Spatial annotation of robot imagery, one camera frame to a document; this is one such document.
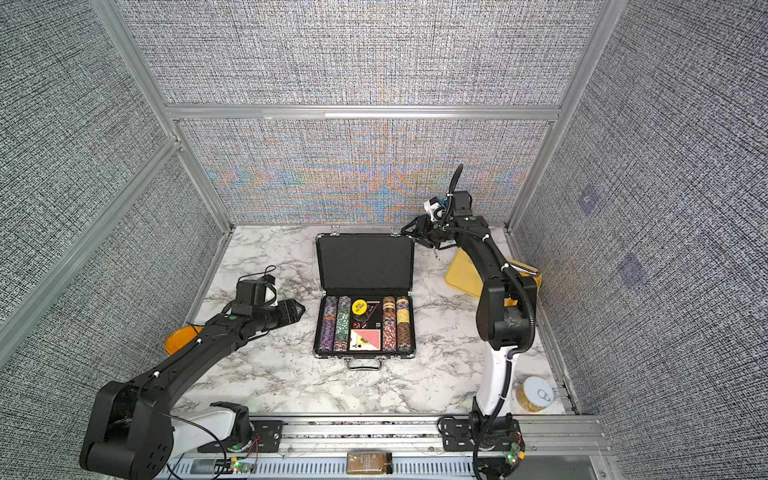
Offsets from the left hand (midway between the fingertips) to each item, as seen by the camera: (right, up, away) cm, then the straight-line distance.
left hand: (302, 308), depth 87 cm
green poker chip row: (+12, -5, +1) cm, 13 cm away
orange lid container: (-32, -8, -7) cm, 34 cm away
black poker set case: (+19, +12, +5) cm, 23 cm away
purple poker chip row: (+7, -6, +1) cm, 9 cm away
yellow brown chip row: (+30, -5, +2) cm, 30 cm away
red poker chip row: (+25, -5, +1) cm, 26 cm away
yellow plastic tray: (+52, +8, +19) cm, 56 cm away
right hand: (+30, +24, +2) cm, 39 cm away
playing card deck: (+18, -10, +1) cm, 21 cm away
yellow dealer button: (+16, -1, +6) cm, 17 cm away
